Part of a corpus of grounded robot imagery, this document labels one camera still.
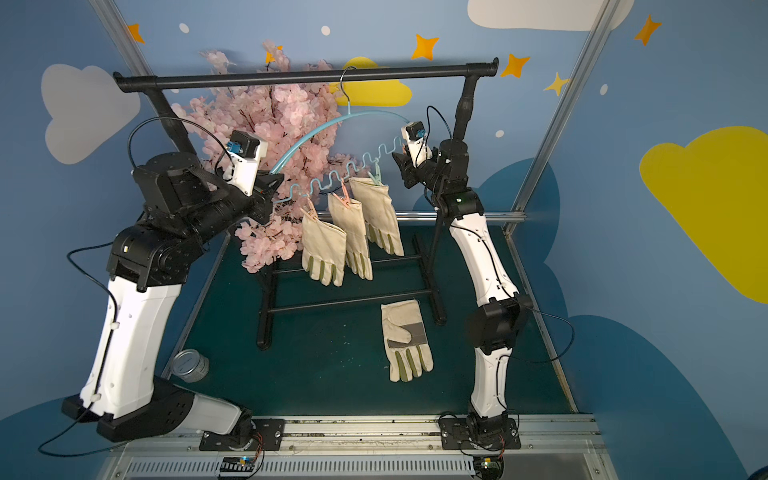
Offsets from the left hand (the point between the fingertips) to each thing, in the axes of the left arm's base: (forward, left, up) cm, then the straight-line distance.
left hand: (273, 169), depth 55 cm
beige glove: (+1, -6, -23) cm, 24 cm away
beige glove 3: (-10, -28, -54) cm, 61 cm away
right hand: (+21, -26, -7) cm, 34 cm away
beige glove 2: (+11, -19, -22) cm, 31 cm away
